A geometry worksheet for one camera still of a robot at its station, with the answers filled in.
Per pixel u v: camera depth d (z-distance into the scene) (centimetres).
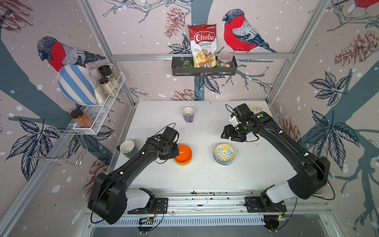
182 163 82
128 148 86
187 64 93
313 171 40
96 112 74
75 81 67
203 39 79
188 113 107
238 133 66
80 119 61
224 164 82
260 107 118
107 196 39
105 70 79
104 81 75
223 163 81
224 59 82
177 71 89
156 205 73
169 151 64
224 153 88
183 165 85
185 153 83
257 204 72
